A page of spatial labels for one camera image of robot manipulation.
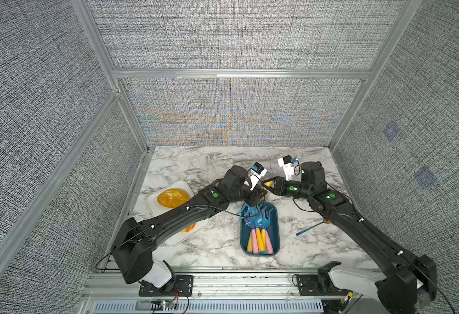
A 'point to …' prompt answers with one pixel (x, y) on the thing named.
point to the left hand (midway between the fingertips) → (267, 188)
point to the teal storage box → (273, 228)
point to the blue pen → (297, 233)
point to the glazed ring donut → (189, 228)
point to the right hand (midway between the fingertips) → (263, 179)
